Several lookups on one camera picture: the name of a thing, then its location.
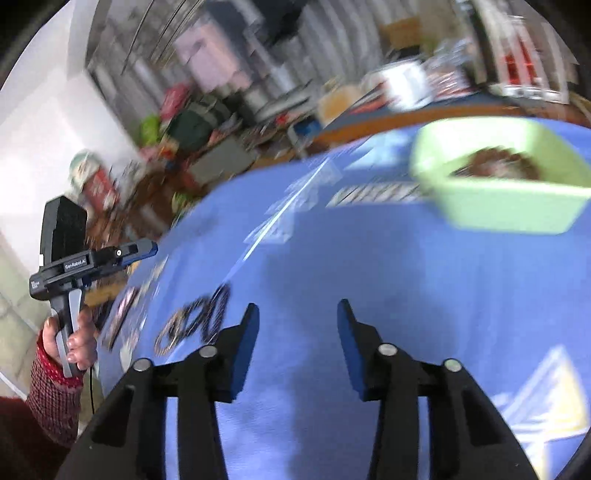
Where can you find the red bag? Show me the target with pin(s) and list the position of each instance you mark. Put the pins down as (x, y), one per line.
(175, 101)

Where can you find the red box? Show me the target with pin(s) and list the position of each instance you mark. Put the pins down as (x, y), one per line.
(98, 183)

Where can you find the white router with antennas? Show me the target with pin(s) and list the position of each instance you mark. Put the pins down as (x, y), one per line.
(531, 92)

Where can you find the green plastic bowl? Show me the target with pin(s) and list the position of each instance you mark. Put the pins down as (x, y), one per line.
(498, 207)

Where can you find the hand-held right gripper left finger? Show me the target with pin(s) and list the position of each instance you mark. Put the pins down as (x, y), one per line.
(244, 350)

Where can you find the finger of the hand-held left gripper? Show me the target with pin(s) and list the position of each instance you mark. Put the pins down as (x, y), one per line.
(143, 250)

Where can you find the wooden desk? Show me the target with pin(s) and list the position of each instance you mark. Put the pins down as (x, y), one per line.
(369, 121)

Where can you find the cardboard box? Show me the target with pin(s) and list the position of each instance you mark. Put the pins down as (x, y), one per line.
(400, 34)

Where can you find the pink t-shirt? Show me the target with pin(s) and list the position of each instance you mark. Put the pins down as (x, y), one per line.
(205, 60)

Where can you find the metal drying rack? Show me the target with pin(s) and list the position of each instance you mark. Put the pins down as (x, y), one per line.
(157, 32)

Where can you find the patterned glass jar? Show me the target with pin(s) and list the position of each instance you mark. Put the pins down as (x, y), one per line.
(445, 74)

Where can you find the person's left hand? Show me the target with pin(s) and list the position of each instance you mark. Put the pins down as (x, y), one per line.
(84, 341)

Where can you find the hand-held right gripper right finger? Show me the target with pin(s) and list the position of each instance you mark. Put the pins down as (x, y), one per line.
(351, 355)

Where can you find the person's dark red clothing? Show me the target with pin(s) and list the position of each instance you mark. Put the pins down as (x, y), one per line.
(23, 438)

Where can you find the grey board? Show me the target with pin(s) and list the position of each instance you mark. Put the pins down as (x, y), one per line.
(221, 161)

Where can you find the person's left forearm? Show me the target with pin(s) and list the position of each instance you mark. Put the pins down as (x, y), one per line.
(51, 406)

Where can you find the dark green duffel bag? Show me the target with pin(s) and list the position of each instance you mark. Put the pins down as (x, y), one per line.
(196, 123)

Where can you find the blue printed tablecloth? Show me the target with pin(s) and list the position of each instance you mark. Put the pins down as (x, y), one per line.
(369, 258)

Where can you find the white enamel mug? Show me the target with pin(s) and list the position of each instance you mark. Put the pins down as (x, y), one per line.
(406, 83)

